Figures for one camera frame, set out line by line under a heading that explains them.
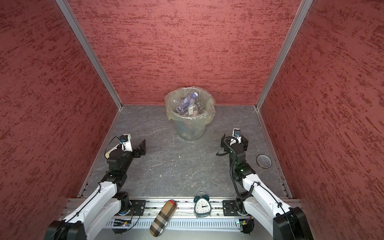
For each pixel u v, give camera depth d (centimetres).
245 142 75
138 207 71
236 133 68
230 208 74
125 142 70
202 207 71
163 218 69
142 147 76
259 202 50
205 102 93
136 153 75
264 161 92
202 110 92
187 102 94
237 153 59
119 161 63
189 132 96
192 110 87
